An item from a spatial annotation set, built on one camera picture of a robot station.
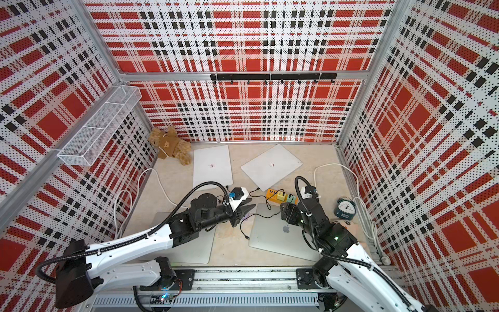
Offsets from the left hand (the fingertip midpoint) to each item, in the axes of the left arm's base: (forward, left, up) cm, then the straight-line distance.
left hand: (254, 201), depth 71 cm
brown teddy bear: (+43, +51, -15) cm, 68 cm away
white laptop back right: (+35, -8, -24) cm, 43 cm away
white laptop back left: (+34, +26, -20) cm, 47 cm away
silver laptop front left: (-12, +24, -21) cm, 34 cm away
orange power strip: (+14, -8, -21) cm, 26 cm away
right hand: (0, -14, -5) cm, 15 cm away
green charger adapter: (+7, -16, -12) cm, 21 cm away
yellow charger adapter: (+11, -11, -16) cm, 22 cm away
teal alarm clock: (+5, -42, -19) cm, 46 cm away
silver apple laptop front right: (-3, -6, -23) cm, 24 cm away
